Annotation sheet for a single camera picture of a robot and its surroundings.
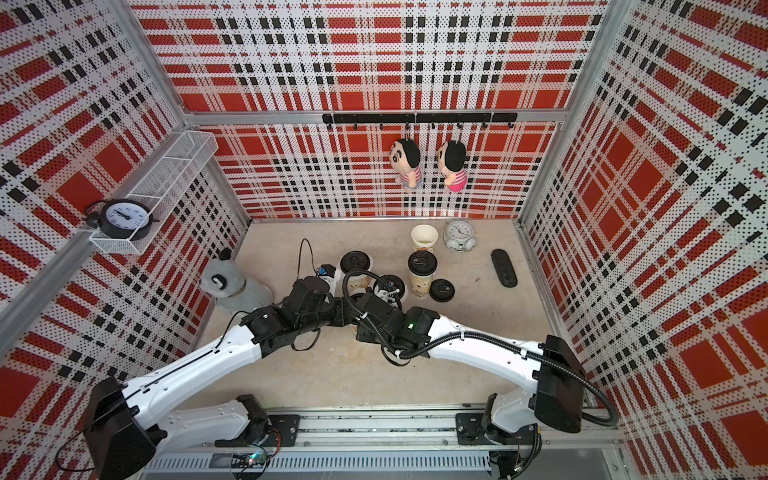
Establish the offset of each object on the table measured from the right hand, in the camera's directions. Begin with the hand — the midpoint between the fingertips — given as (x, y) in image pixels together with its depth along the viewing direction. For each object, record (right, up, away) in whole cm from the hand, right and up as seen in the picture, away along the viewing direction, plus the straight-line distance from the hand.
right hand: (367, 327), depth 75 cm
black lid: (+15, +16, +11) cm, 24 cm away
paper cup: (+16, +24, +21) cm, 36 cm away
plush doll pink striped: (+25, +49, +21) cm, 59 cm away
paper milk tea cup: (-4, +9, +14) cm, 17 cm away
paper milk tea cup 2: (+15, +9, +16) cm, 23 cm away
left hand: (-3, +4, +4) cm, 7 cm away
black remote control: (+45, +13, +29) cm, 55 cm away
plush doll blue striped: (+10, +49, +16) cm, 52 cm away
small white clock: (+31, +25, +37) cm, 54 cm away
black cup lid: (-5, +17, +11) cm, 21 cm away
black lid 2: (+22, +6, +25) cm, 34 cm away
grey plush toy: (-40, +11, +5) cm, 41 cm away
